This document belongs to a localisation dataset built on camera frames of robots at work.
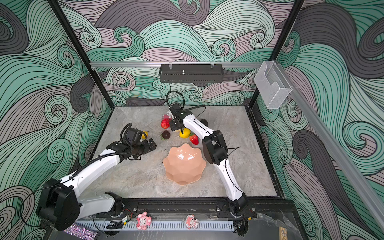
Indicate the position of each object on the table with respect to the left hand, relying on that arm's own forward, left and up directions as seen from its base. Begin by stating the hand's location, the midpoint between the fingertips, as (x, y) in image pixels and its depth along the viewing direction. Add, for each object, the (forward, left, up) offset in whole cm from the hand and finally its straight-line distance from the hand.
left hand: (151, 145), depth 84 cm
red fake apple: (+22, -5, -7) cm, 23 cm away
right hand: (+19, -13, -4) cm, 23 cm away
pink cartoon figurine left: (-35, -1, -7) cm, 36 cm away
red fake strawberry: (+11, -25, -8) cm, 29 cm away
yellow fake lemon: (+15, -20, -9) cm, 26 cm away
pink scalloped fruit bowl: (-6, -19, -12) cm, 23 cm away
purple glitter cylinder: (-40, +25, -8) cm, 48 cm away
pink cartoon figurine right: (-35, -24, -7) cm, 43 cm away
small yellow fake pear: (-3, -1, +17) cm, 17 cm away
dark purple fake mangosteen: (+13, -6, -7) cm, 16 cm away
